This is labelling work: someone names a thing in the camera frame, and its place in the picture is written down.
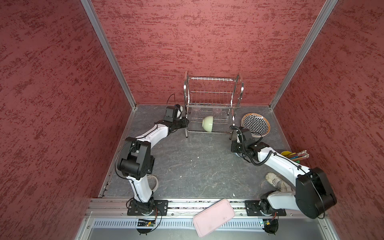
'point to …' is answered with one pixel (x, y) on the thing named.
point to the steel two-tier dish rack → (210, 103)
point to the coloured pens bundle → (295, 156)
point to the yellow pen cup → (286, 153)
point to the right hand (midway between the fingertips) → (232, 148)
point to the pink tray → (210, 218)
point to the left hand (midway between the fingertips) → (188, 123)
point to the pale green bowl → (207, 123)
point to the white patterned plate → (258, 125)
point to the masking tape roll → (153, 182)
